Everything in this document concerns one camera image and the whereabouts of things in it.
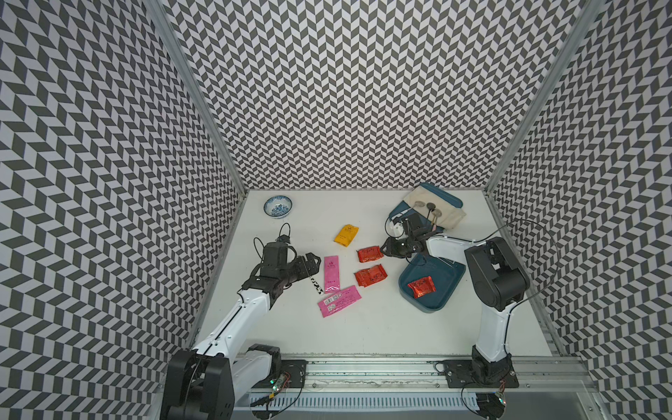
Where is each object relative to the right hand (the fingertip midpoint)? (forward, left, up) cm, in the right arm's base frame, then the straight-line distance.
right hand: (383, 253), depth 98 cm
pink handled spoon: (+18, -24, +1) cm, 30 cm away
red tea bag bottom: (-10, +6, 0) cm, 11 cm away
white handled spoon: (+24, -17, +1) cm, 29 cm away
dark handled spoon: (+23, -22, 0) cm, 32 cm away
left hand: (-9, +26, +9) cm, 29 cm away
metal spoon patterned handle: (-13, +24, 0) cm, 27 cm away
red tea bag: (-1, +5, +1) cm, 5 cm away
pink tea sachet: (-9, +19, -1) cm, 21 cm away
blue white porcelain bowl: (+23, +43, +2) cm, 49 cm away
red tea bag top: (-15, -12, +2) cm, 19 cm away
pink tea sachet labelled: (-19, +16, +1) cm, 25 cm away
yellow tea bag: (+8, +14, +1) cm, 16 cm away
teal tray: (+23, -11, 0) cm, 25 cm away
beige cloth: (+17, -29, +3) cm, 33 cm away
